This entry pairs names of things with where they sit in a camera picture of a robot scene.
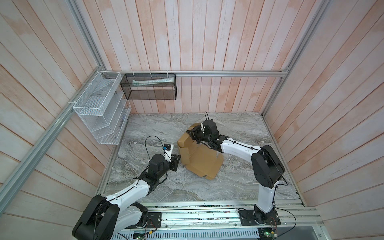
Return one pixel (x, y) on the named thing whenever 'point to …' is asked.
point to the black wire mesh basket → (149, 86)
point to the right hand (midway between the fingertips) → (184, 130)
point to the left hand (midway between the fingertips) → (178, 157)
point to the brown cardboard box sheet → (199, 158)
